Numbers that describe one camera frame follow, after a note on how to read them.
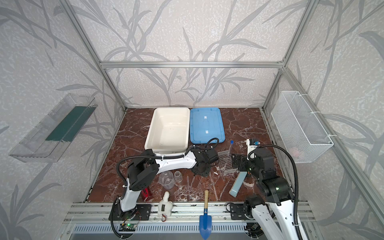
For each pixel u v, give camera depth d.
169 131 1.06
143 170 0.50
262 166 0.49
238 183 0.79
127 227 0.71
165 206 0.72
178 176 0.79
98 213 0.75
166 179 0.83
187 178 0.85
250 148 0.62
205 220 0.72
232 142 1.02
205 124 1.08
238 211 0.74
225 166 0.89
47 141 0.63
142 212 0.73
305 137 0.61
